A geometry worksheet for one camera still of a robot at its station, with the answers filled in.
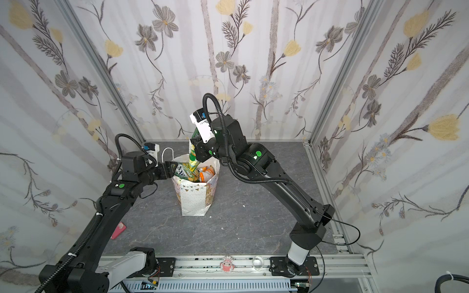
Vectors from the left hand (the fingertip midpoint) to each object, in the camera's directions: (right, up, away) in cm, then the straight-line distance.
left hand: (169, 158), depth 76 cm
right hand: (+15, +8, -21) cm, 27 cm away
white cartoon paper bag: (+11, -17, +1) cm, 20 cm away
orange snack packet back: (+15, -7, +4) cm, 17 cm away
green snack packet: (+5, -5, +4) cm, 8 cm away
